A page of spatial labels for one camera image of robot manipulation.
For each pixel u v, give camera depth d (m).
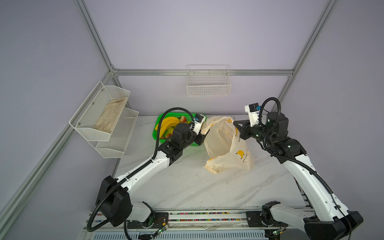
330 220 0.37
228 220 0.75
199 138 0.67
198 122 0.63
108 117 0.79
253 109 0.56
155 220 0.73
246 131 0.59
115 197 0.40
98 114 0.80
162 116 0.56
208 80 0.95
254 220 0.73
